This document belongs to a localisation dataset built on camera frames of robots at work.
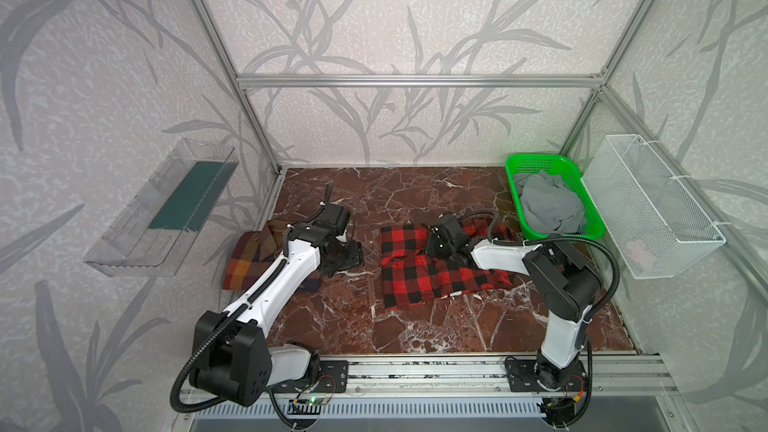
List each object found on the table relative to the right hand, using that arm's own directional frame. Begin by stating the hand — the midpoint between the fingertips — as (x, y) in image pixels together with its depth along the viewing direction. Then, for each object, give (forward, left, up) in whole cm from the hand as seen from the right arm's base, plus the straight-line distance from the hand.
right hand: (424, 235), depth 97 cm
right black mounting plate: (-39, -24, -2) cm, 46 cm away
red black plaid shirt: (-14, +5, 0) cm, 15 cm away
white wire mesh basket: (-16, -47, +32) cm, 59 cm away
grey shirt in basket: (+12, -45, +1) cm, 47 cm away
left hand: (-11, +19, +10) cm, 24 cm away
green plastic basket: (+31, -52, +2) cm, 61 cm away
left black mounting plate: (-40, +24, -1) cm, 46 cm away
